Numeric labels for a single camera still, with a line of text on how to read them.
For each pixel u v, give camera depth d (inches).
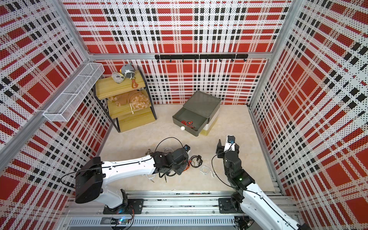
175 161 23.8
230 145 25.6
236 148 27.5
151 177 32.4
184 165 28.3
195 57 35.3
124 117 43.8
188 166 33.0
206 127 36.8
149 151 36.9
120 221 27.2
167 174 32.3
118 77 33.1
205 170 33.9
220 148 27.4
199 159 35.7
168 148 37.6
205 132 38.8
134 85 34.0
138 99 34.9
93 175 18.6
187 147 28.6
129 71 33.9
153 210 28.9
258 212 22.3
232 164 22.1
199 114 33.3
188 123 35.7
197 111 35.6
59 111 26.6
